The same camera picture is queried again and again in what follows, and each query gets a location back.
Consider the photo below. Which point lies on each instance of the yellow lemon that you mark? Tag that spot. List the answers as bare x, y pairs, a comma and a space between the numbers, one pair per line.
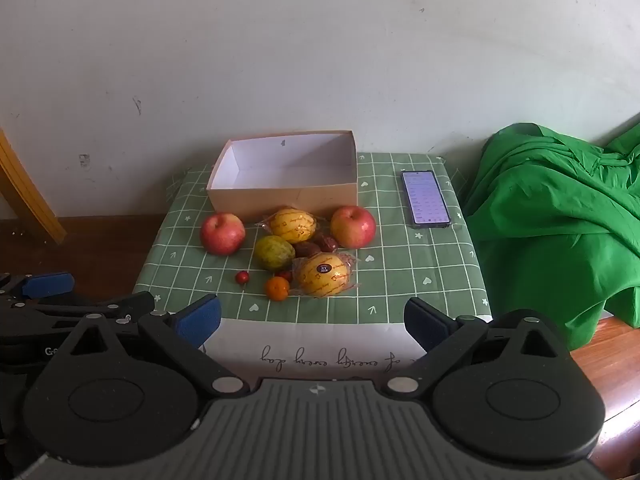
292, 225

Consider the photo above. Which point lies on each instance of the green checkered tablecloth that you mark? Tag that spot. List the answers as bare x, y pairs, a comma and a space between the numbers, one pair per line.
400, 270

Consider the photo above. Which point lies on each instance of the small tangerine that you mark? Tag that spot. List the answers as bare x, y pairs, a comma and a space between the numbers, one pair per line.
277, 289

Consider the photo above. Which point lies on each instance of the smartphone with lit screen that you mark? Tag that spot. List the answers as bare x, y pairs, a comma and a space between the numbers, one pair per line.
425, 197

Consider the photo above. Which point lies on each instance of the bright green cloth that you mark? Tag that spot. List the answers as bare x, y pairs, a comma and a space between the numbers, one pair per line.
540, 230

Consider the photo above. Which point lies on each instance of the small red fruit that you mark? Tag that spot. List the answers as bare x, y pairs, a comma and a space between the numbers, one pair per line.
242, 277
285, 275

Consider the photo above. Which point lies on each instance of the orange with sticker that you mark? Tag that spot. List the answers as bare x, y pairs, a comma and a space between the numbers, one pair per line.
325, 277

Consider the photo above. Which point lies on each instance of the green yellow fruit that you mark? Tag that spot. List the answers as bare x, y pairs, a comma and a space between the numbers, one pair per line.
273, 253

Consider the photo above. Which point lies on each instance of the cardboard box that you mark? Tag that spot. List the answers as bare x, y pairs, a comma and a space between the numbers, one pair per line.
280, 200

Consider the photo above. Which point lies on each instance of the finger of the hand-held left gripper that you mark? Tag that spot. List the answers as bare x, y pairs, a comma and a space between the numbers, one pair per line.
47, 284
125, 305

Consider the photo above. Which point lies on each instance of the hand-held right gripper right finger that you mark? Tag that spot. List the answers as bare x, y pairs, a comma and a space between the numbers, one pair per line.
425, 324

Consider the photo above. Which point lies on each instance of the red yellow apple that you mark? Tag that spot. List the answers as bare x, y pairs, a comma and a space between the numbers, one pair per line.
353, 226

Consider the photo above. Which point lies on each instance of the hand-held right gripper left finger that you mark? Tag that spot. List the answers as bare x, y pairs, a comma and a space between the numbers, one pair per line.
201, 317

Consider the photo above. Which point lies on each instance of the dried red date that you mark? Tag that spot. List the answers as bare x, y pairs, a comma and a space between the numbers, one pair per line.
329, 242
306, 249

